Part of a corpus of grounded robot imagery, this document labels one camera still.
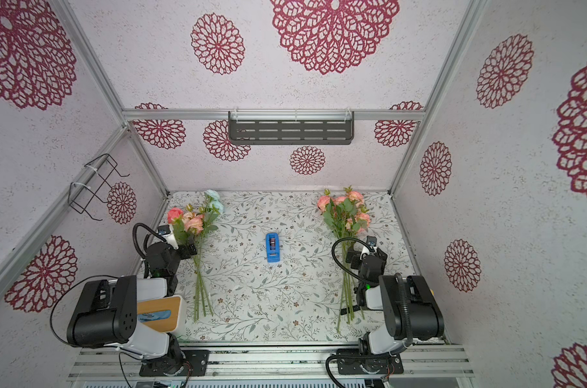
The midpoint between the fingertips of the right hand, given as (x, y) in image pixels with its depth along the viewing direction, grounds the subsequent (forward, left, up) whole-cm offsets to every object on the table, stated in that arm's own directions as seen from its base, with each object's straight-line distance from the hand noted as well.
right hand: (366, 244), depth 92 cm
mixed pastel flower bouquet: (+7, +71, 0) cm, 71 cm away
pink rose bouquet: (+16, +5, -3) cm, 17 cm away
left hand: (+1, +71, +2) cm, 71 cm away
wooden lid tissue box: (-27, +69, -3) cm, 74 cm away
